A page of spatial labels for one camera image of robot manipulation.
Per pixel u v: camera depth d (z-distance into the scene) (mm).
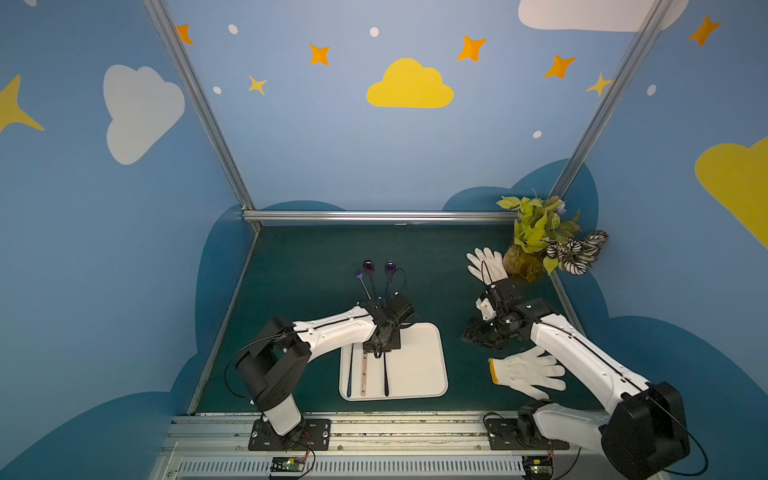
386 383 817
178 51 747
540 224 895
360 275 1074
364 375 840
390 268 1074
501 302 658
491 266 1107
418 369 856
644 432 398
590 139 931
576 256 857
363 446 737
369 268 1076
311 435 743
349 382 824
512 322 593
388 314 686
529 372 843
